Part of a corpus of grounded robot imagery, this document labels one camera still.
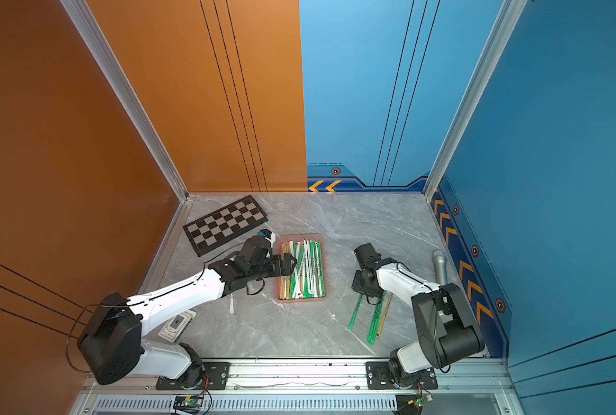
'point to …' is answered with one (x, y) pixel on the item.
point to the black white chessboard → (224, 225)
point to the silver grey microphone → (439, 258)
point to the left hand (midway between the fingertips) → (290, 259)
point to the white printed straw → (232, 304)
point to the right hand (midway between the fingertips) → (360, 288)
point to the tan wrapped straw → (384, 316)
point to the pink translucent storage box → (308, 282)
